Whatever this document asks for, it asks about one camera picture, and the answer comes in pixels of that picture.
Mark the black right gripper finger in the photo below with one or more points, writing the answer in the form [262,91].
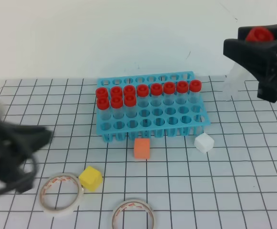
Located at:
[244,31]
[249,55]

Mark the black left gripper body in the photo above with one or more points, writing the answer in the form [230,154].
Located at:
[13,151]

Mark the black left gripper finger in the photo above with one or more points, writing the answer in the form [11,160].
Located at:
[35,136]

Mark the red-capped test tube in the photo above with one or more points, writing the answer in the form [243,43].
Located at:
[238,74]

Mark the red-capped tube row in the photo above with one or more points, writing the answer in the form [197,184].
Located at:
[117,106]
[182,91]
[116,91]
[142,94]
[156,93]
[103,108]
[129,90]
[195,88]
[169,90]
[101,92]
[130,105]

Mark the blue test tube rack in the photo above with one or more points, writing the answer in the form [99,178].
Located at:
[184,119]

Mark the yellow foam cube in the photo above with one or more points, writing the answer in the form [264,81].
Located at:
[91,178]

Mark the white foam cube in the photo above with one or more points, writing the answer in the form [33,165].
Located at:
[204,143]

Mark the orange foam cube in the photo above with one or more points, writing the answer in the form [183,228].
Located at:
[142,148]

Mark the right white tape roll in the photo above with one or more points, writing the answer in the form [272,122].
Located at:
[133,214]

